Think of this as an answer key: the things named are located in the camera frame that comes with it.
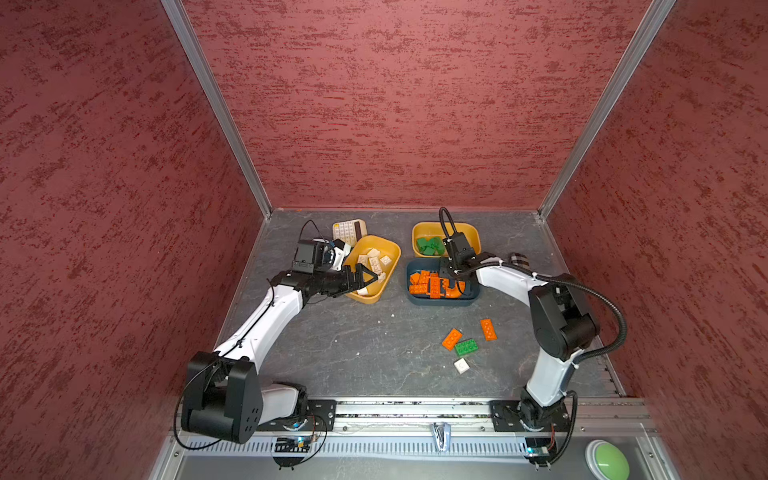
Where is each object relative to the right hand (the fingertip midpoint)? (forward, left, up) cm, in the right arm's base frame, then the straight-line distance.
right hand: (446, 272), depth 98 cm
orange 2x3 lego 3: (-20, -11, -4) cm, 23 cm away
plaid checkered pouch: (+6, -27, -2) cm, 28 cm away
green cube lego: (+11, +4, -2) cm, 12 cm away
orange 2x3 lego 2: (-21, +1, -4) cm, 21 cm away
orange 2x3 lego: (0, +7, -3) cm, 7 cm away
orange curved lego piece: (-5, -3, -5) cm, 8 cm away
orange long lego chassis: (-3, +4, -3) cm, 6 cm away
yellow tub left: (+9, +22, -2) cm, 24 cm away
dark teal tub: (-9, -7, 0) cm, 11 cm away
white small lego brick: (+10, +25, -2) cm, 27 cm away
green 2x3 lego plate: (-24, -3, -3) cm, 24 cm away
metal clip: (-45, +7, -2) cm, 45 cm away
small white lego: (+7, +20, -2) cm, 22 cm away
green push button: (-51, -30, -2) cm, 59 cm away
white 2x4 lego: (+6, +24, -2) cm, 25 cm away
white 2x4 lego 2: (+7, +28, -2) cm, 29 cm away
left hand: (-12, +26, +12) cm, 31 cm away
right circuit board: (-48, -16, -5) cm, 51 cm away
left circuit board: (-46, +43, -4) cm, 64 cm away
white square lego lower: (-29, -1, -3) cm, 29 cm away
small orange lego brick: (-2, +11, -1) cm, 11 cm away
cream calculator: (+20, +34, -1) cm, 40 cm away
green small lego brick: (+14, +7, -1) cm, 15 cm away
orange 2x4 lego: (-5, +9, -2) cm, 11 cm away
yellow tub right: (+16, +4, -2) cm, 17 cm away
